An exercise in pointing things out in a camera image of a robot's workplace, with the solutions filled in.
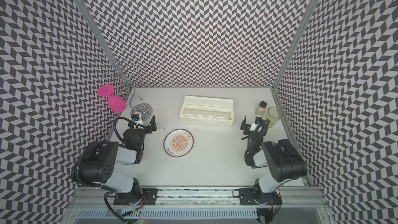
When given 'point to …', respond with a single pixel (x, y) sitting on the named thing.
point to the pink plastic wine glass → (115, 102)
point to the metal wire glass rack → (122, 77)
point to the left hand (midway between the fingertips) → (146, 117)
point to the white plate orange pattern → (178, 142)
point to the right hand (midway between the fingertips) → (254, 120)
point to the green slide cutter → (230, 118)
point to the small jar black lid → (263, 104)
